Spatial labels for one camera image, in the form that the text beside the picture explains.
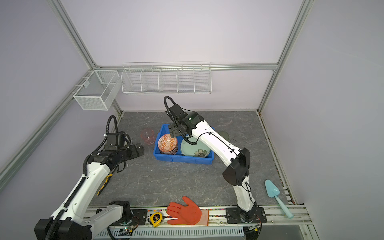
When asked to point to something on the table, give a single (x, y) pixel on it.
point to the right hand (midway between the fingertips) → (179, 129)
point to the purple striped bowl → (170, 153)
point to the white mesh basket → (97, 91)
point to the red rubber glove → (189, 214)
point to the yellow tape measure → (156, 218)
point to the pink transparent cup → (148, 135)
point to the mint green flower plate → (200, 150)
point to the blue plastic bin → (207, 159)
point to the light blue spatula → (272, 190)
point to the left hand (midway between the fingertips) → (136, 152)
